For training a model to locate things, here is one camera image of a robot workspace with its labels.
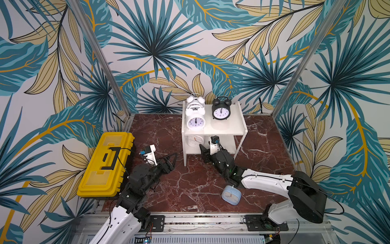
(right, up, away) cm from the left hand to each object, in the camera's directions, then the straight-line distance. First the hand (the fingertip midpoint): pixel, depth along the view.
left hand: (174, 157), depth 71 cm
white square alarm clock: (+9, +6, +9) cm, 14 cm away
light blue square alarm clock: (+28, -20, +5) cm, 35 cm away
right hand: (+15, +6, +8) cm, 18 cm away
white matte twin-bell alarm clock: (+10, +15, -4) cm, 18 cm away
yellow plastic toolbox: (-33, -7, +1) cm, 34 cm away
